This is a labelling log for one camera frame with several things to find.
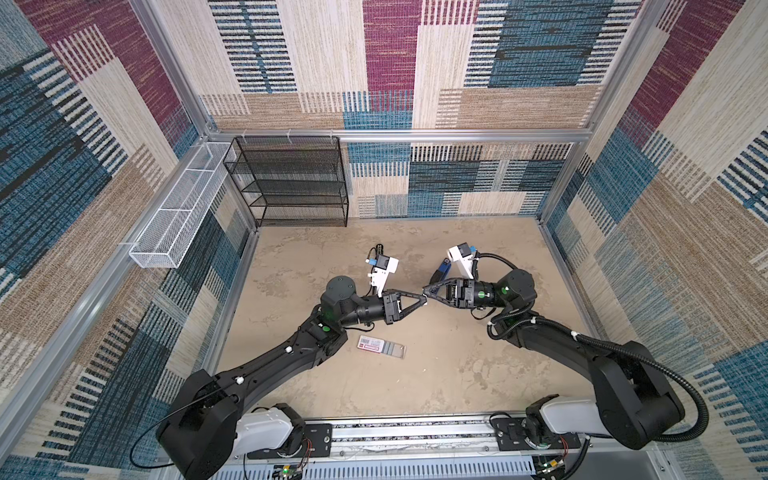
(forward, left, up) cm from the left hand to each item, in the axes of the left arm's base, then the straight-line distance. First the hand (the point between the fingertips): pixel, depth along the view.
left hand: (426, 300), depth 66 cm
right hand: (+1, 0, -1) cm, 2 cm away
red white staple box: (+2, +13, -28) cm, 31 cm away
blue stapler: (+23, -9, -24) cm, 35 cm away
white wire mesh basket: (+15, +60, +5) cm, 62 cm away
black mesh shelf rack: (+56, +42, -11) cm, 71 cm away
